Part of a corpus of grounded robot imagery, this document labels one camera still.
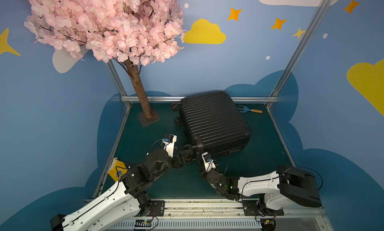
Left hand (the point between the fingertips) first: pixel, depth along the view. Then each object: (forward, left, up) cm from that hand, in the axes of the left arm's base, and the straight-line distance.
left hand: (183, 147), depth 70 cm
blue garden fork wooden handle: (+48, -46, -24) cm, 71 cm away
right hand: (+1, -11, -14) cm, 17 cm away
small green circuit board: (-28, +19, -26) cm, 43 cm away
